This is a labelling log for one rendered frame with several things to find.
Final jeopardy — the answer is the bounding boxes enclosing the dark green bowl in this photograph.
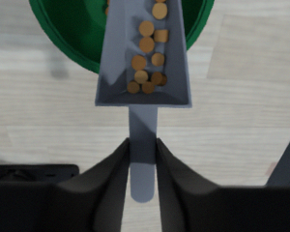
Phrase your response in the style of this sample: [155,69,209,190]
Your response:
[28,0,215,74]

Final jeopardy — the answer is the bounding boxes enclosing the grey scoop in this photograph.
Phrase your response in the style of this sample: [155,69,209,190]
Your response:
[95,0,192,203]

